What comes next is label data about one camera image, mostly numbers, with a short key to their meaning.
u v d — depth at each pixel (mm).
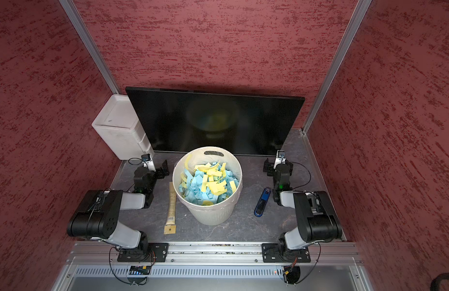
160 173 831
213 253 757
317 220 446
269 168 839
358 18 739
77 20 741
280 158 787
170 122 967
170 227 803
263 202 857
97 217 448
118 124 906
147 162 793
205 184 696
